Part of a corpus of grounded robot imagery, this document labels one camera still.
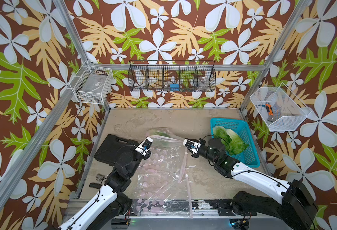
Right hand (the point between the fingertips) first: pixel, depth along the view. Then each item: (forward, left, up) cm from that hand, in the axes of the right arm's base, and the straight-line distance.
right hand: (185, 138), depth 78 cm
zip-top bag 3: (-21, +13, -19) cm, 31 cm away
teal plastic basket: (-3, -41, -17) cm, 44 cm away
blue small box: (+35, +6, +8) cm, 37 cm away
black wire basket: (+46, +7, +10) cm, 48 cm away
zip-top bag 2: (-7, +11, -21) cm, 25 cm away
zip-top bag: (+5, +10, -16) cm, 20 cm away
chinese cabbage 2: (+3, -34, -12) cm, 36 cm away
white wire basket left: (+30, +56, +14) cm, 65 cm away
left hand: (-2, +21, +5) cm, 22 cm away
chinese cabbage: (+8, +13, -7) cm, 17 cm away
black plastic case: (-1, +49, -15) cm, 51 cm away
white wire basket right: (+15, -56, +6) cm, 59 cm away
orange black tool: (+19, -51, +5) cm, 55 cm away
